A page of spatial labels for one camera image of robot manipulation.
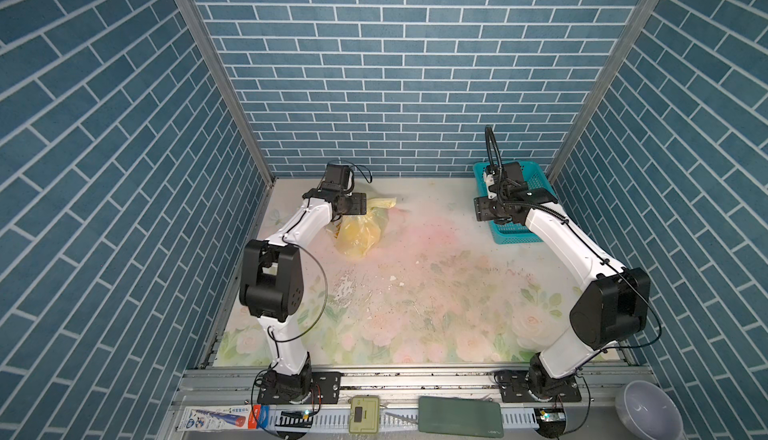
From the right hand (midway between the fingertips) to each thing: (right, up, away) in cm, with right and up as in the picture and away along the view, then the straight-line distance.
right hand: (487, 202), depth 88 cm
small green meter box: (-34, -50, -19) cm, 63 cm away
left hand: (-41, 0, +8) cm, 41 cm away
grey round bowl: (+34, -50, -17) cm, 63 cm away
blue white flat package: (-69, -51, -19) cm, 88 cm away
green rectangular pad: (-11, -52, -17) cm, 56 cm away
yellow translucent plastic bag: (-39, -10, +8) cm, 41 cm away
